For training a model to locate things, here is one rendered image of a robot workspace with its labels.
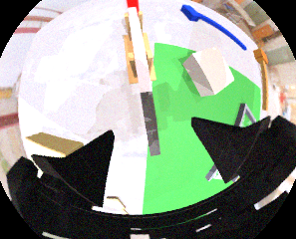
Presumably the green mat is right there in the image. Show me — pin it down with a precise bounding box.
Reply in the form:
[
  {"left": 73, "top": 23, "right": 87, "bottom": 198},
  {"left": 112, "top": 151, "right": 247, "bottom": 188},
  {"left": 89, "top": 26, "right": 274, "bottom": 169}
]
[{"left": 143, "top": 43, "right": 262, "bottom": 215}]

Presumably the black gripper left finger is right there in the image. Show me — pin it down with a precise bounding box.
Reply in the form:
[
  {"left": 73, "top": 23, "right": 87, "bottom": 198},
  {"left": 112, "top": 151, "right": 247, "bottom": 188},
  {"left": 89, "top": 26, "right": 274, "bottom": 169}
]
[{"left": 31, "top": 128, "right": 116, "bottom": 207}]

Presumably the blue putter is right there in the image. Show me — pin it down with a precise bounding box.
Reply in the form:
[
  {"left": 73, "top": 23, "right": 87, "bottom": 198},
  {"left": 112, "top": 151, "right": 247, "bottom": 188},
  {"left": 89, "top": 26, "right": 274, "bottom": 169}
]
[{"left": 180, "top": 4, "right": 247, "bottom": 51}]

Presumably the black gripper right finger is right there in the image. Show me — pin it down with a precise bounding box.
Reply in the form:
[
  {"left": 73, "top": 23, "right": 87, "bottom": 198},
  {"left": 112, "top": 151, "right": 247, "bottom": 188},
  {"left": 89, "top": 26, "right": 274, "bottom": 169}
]
[{"left": 190, "top": 116, "right": 271, "bottom": 183}]

